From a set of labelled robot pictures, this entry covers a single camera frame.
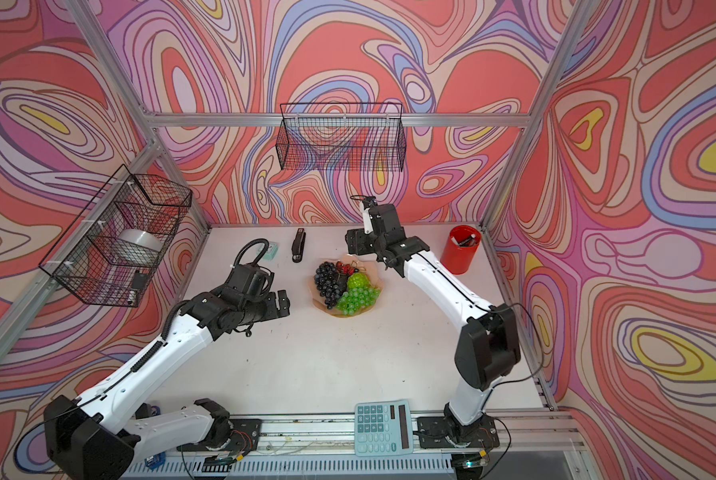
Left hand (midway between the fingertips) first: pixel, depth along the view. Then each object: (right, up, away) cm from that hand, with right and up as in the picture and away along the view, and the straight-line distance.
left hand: (280, 303), depth 80 cm
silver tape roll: (-31, +15, -9) cm, 36 cm away
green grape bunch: (+21, -1, +11) cm, 23 cm away
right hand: (+22, +17, +5) cm, 28 cm away
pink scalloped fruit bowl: (+24, +9, +22) cm, 33 cm away
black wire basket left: (-41, +12, -13) cm, 45 cm away
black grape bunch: (+12, +3, +16) cm, 20 cm away
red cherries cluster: (+17, +8, +18) cm, 26 cm away
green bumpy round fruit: (+21, +4, +14) cm, 26 cm away
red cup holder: (+54, +15, +16) cm, 59 cm away
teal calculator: (+28, -30, -7) cm, 41 cm away
